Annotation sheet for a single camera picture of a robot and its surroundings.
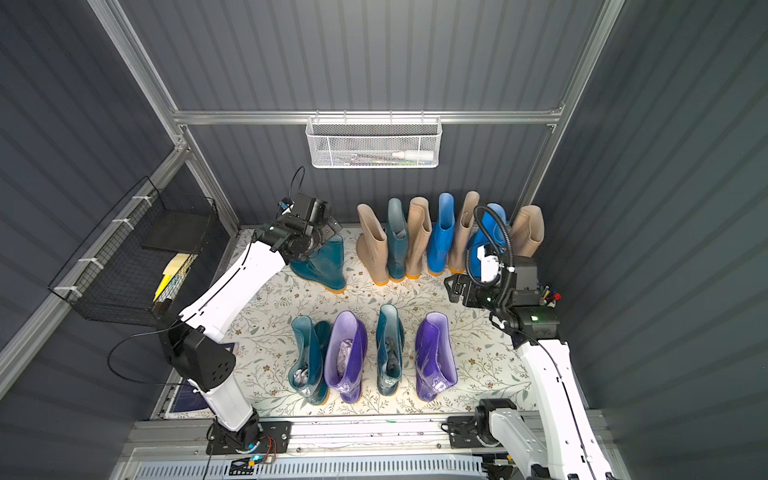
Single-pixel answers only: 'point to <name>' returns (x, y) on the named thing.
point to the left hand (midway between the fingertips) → (331, 231)
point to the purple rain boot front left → (346, 355)
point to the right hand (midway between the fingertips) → (468, 282)
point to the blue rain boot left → (441, 236)
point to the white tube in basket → (412, 155)
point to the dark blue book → (187, 399)
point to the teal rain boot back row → (397, 241)
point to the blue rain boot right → (492, 233)
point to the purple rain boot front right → (435, 360)
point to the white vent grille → (441, 467)
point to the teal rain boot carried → (325, 265)
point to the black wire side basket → (140, 263)
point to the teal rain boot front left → (307, 377)
